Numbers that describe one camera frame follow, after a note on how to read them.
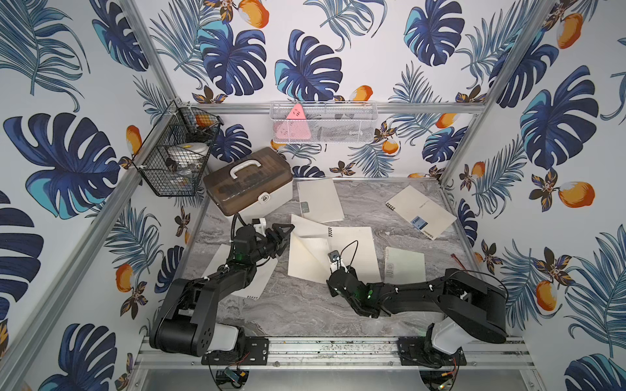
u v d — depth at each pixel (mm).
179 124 923
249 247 691
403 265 929
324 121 1002
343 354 750
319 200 1129
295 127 895
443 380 706
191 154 797
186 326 431
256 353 747
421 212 1090
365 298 644
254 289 881
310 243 842
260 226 824
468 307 435
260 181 926
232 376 724
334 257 744
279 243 767
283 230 797
